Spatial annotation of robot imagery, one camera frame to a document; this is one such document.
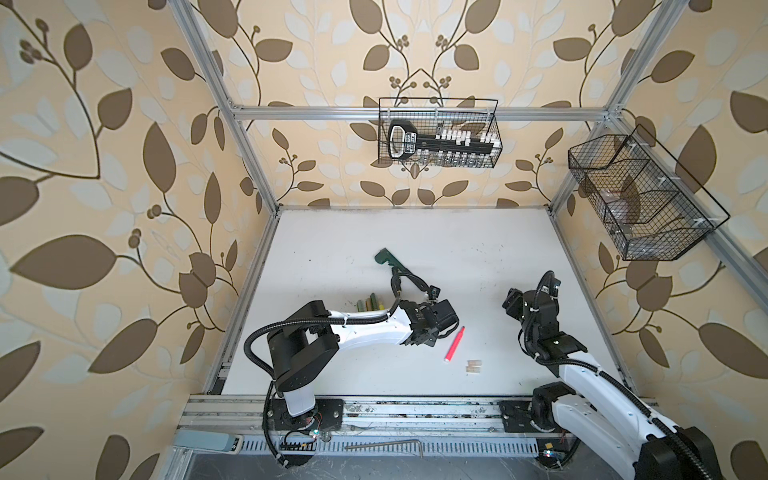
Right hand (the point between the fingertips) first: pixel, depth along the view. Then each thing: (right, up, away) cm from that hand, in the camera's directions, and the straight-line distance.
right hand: (521, 299), depth 85 cm
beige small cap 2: (-15, -19, -3) cm, 24 cm away
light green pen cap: (-48, -4, +9) cm, 49 cm away
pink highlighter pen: (-19, -13, +1) cm, 23 cm away
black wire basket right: (+27, +26, -12) cm, 39 cm away
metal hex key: (-38, -32, -14) cm, 51 cm away
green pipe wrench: (-40, +11, +20) cm, 46 cm away
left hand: (-27, -8, -1) cm, 28 cm away
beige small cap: (-14, -18, -2) cm, 23 cm away
